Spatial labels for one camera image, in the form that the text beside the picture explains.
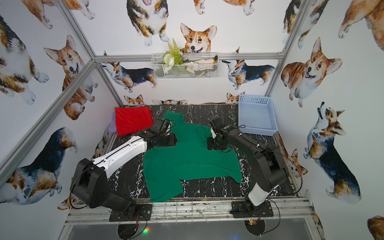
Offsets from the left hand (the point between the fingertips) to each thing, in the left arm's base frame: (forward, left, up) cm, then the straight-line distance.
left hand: (176, 137), depth 87 cm
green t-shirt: (-13, +7, -12) cm, 19 cm away
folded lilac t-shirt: (+17, +48, -11) cm, 52 cm away
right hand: (-4, -20, -4) cm, 21 cm away
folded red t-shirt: (+22, +37, -11) cm, 44 cm away
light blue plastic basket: (+28, -59, -15) cm, 67 cm away
